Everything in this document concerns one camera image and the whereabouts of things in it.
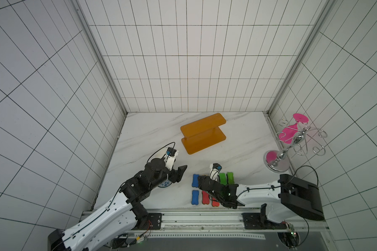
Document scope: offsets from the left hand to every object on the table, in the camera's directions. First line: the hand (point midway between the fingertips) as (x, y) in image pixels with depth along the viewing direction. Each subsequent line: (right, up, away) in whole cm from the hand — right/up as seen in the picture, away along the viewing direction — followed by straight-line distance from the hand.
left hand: (177, 166), depth 74 cm
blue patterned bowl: (-7, -12, +9) cm, 17 cm away
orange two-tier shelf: (+14, +15, +20) cm, 29 cm away
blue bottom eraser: (+9, -11, +10) cm, 17 cm away
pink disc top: (+64, +24, +5) cm, 69 cm away
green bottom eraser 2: (+29, -10, +12) cm, 33 cm away
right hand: (+7, -10, +7) cm, 15 cm away
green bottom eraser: (+24, -10, +11) cm, 29 cm away
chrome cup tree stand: (+58, +15, -2) cm, 60 cm away
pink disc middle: (+60, +15, +9) cm, 63 cm away
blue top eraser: (+9, -18, +5) cm, 20 cm away
